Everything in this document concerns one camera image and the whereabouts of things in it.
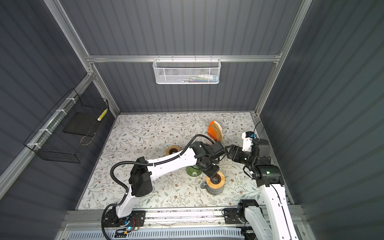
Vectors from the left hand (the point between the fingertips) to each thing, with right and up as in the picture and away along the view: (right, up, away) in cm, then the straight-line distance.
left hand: (213, 173), depth 78 cm
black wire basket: (-74, +20, -7) cm, 77 cm away
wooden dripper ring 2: (-25, +9, +20) cm, 33 cm away
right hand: (+9, +13, -6) cm, 17 cm away
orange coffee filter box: (+3, +22, +20) cm, 30 cm away
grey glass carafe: (0, -10, 0) cm, 10 cm away
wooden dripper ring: (+1, -5, -4) cm, 7 cm away
